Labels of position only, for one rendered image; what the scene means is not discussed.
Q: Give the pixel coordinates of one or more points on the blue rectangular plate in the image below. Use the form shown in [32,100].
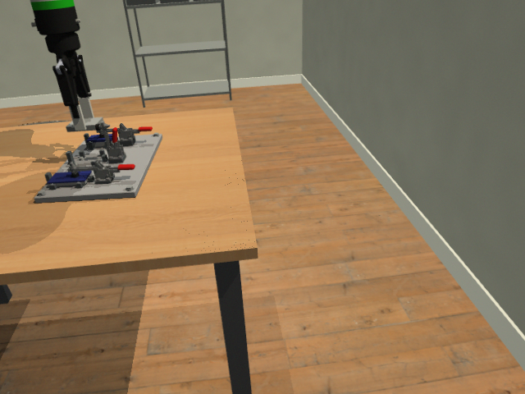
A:
[98,141]

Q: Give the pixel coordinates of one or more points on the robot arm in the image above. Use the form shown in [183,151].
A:
[55,18]

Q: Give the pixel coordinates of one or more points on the blue flat plate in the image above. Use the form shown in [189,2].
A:
[66,179]

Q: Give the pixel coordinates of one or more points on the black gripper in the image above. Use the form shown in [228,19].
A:
[68,62]

